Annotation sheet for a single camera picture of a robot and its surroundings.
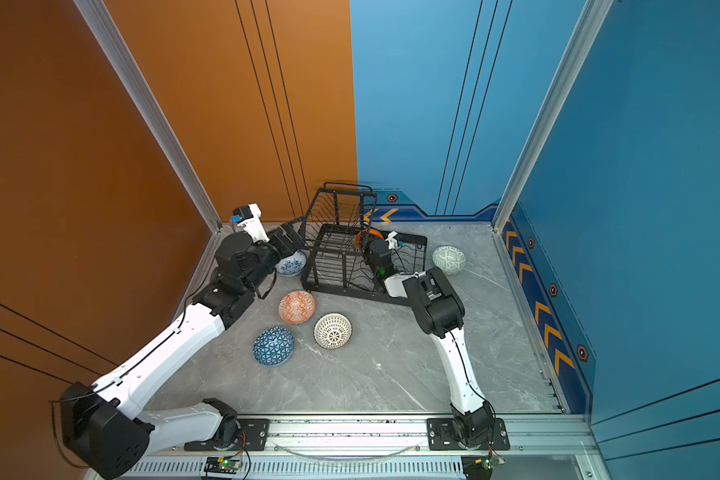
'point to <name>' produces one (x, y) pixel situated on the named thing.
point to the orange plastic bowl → (364, 238)
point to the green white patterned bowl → (450, 259)
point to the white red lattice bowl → (332, 331)
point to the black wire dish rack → (344, 255)
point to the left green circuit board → (228, 465)
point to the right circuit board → (480, 467)
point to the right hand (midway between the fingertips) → (357, 231)
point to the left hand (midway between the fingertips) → (296, 220)
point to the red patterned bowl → (297, 307)
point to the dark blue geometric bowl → (273, 346)
